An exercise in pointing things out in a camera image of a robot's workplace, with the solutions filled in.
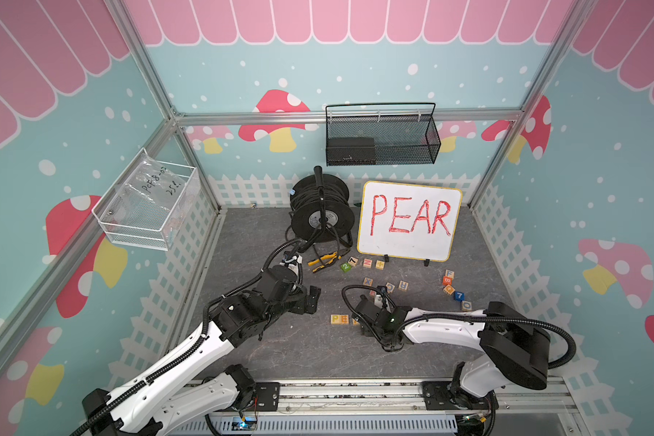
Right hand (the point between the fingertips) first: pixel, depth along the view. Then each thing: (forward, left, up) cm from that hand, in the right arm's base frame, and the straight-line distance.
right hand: (370, 323), depth 88 cm
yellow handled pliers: (+26, +12, +1) cm, 29 cm away
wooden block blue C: (+12, -8, +1) cm, 15 cm away
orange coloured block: (+12, -29, +1) cm, 31 cm away
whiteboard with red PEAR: (+32, -16, +14) cm, 38 cm away
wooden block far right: (+18, -31, 0) cm, 36 cm away
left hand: (+1, +19, +20) cm, 28 cm away
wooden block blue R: (+13, -12, +2) cm, 18 cm away
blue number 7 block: (+9, -31, +1) cm, 32 cm away
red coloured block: (+15, -29, +1) cm, 33 cm away
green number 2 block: (+21, +7, +2) cm, 22 cm away
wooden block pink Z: (+23, -1, +1) cm, 23 cm away
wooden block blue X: (+15, -1, +1) cm, 15 cm away
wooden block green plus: (+22, -5, +2) cm, 22 cm away
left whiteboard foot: (+25, -8, +1) cm, 26 cm away
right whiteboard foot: (+23, -23, 0) cm, 33 cm away
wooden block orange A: (-7, +6, +19) cm, 21 cm away
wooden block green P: (+1, +11, +2) cm, 11 cm away
